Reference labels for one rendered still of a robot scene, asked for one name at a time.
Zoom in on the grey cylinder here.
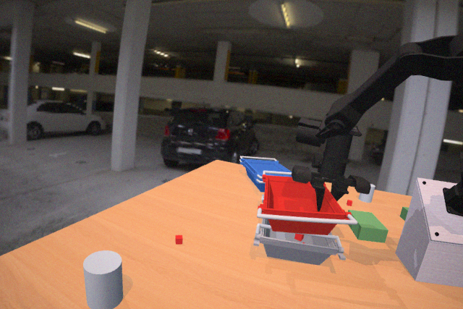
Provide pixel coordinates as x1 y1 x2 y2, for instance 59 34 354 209
359 184 375 203
83 250 123 309

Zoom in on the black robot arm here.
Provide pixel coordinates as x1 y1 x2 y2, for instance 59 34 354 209
295 32 463 216

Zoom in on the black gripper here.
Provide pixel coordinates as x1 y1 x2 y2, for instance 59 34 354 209
291 149 371 211

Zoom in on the green rectangular block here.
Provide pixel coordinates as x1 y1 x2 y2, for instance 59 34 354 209
400 207 409 221
348 210 388 243

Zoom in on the blue plastic tray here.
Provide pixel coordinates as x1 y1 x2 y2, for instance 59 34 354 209
239 160 265 192

